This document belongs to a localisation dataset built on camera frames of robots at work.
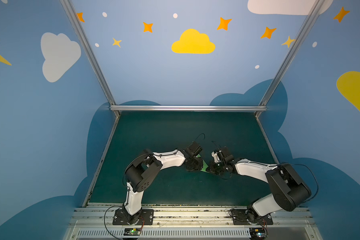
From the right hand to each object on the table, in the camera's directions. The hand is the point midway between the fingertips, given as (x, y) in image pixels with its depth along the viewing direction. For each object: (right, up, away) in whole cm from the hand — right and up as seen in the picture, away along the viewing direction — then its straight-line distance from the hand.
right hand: (206, 167), depth 91 cm
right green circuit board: (+22, -27, -19) cm, 39 cm away
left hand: (-1, 0, -2) cm, 2 cm away
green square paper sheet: (-2, +3, -8) cm, 8 cm away
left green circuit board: (-39, -26, -19) cm, 51 cm away
